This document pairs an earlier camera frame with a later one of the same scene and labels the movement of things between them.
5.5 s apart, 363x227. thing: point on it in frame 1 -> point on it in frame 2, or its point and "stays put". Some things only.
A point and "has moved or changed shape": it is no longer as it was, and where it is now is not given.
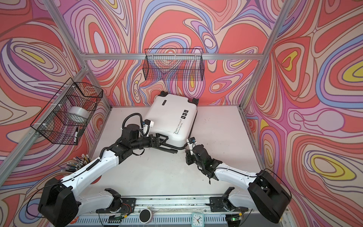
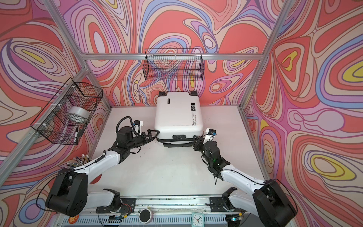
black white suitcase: (173, 117) has moved or changed shape
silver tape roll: (79, 114) stays put
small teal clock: (197, 219) stays put
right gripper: (188, 157) -> (198, 143)
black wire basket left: (64, 118) stays put
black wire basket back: (176, 64) stays put
